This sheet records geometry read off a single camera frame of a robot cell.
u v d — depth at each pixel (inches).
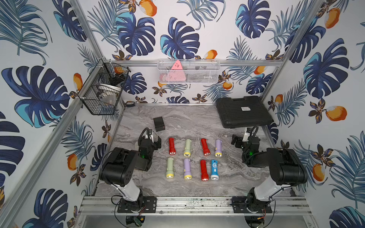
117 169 18.6
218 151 35.5
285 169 18.6
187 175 32.1
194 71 36.4
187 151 35.6
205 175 32.4
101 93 33.2
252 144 28.9
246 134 33.6
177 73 35.6
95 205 29.9
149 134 31.7
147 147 28.8
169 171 32.8
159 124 40.5
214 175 32.1
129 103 47.7
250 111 42.7
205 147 37.1
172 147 37.3
